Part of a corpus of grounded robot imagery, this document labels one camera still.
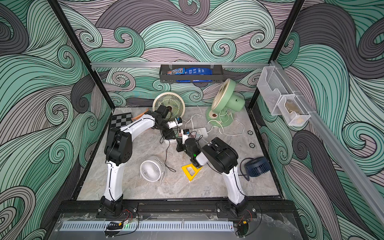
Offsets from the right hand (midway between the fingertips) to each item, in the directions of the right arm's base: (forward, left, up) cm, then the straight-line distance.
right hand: (178, 138), depth 98 cm
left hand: (+4, +4, +4) cm, 7 cm away
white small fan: (-24, +13, +7) cm, 28 cm away
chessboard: (+15, +44, +2) cm, 46 cm away
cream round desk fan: (+21, +2, +12) cm, 24 cm away
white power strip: (-4, -11, +11) cm, 16 cm away
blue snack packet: (+29, -19, +33) cm, 48 cm away
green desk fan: (+11, -30, +24) cm, 40 cm away
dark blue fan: (-23, -43, +8) cm, 50 cm away
